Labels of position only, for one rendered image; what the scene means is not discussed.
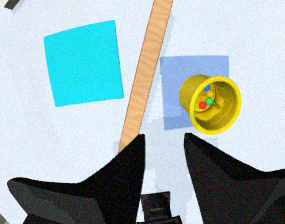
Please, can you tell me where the yellow cup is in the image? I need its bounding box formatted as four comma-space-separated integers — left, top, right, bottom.
179, 73, 242, 135

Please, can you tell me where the tan flat bar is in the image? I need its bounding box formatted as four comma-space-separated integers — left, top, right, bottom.
118, 0, 174, 153

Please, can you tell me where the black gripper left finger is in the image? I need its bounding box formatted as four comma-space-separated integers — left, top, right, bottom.
6, 133, 145, 224

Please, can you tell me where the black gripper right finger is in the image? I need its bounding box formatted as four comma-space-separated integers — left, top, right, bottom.
183, 132, 285, 224

